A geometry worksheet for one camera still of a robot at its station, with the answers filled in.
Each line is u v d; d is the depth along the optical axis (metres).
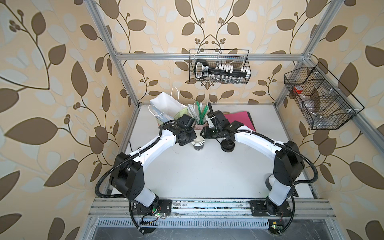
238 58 0.91
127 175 0.43
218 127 0.66
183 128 0.64
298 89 0.89
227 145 0.95
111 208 0.77
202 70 0.85
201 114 0.96
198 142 0.85
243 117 1.07
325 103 0.73
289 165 0.46
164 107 1.02
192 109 0.94
